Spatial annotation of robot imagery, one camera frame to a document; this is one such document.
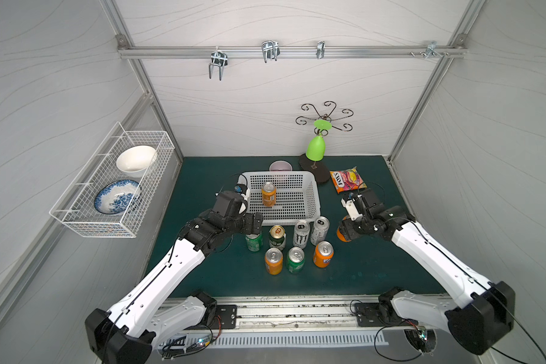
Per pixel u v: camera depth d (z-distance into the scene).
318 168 1.15
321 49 0.79
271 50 0.76
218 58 0.78
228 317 0.73
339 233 0.83
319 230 0.80
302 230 0.80
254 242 0.83
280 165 1.12
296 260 0.76
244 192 0.67
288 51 0.78
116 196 0.65
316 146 0.95
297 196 1.04
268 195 0.95
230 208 0.55
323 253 0.78
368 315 0.73
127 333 0.37
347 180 1.08
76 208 0.57
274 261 0.76
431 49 0.77
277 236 0.82
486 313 0.38
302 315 0.75
